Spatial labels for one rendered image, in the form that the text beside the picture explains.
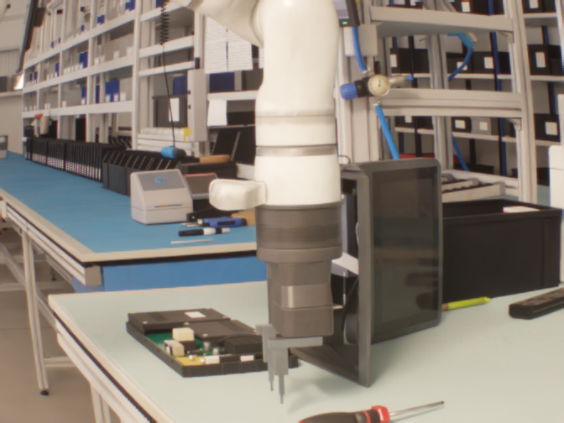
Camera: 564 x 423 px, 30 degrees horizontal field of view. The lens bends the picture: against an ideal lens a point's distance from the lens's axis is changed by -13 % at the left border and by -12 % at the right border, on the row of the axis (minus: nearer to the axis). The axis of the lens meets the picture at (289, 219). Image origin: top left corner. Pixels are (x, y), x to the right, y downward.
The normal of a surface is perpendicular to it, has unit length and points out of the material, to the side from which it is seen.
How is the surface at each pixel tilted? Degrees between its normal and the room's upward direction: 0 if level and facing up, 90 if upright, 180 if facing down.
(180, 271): 90
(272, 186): 90
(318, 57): 105
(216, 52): 91
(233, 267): 90
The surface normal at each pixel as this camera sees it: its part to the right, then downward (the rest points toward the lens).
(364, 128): 0.36, 0.09
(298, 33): 0.13, 0.38
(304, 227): 0.12, 0.11
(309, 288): 0.17, -0.24
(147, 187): 0.15, -0.82
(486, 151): -0.93, 0.07
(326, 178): 0.61, 0.07
